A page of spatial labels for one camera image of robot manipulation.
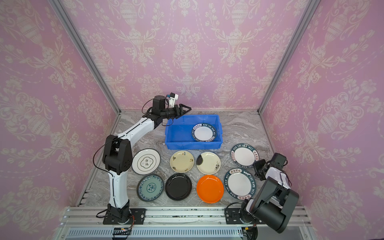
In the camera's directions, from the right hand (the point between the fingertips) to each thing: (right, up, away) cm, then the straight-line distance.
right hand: (255, 164), depth 89 cm
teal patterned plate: (-62, -11, -6) cm, 63 cm away
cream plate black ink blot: (-28, 0, +3) cm, 28 cm away
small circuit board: (-72, -28, -16) cm, 79 cm away
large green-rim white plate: (-11, -9, -6) cm, 16 cm away
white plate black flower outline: (-67, +1, +3) cm, 68 cm away
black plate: (-46, -11, -6) cm, 47 cm away
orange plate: (-28, -12, -7) cm, 31 cm away
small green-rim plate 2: (-5, +4, +6) cm, 9 cm away
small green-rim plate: (-30, +18, +18) cm, 39 cm away
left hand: (-40, +32, -1) cm, 51 cm away
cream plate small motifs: (-44, +1, +3) cm, 45 cm away
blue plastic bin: (-49, +16, +20) cm, 55 cm away
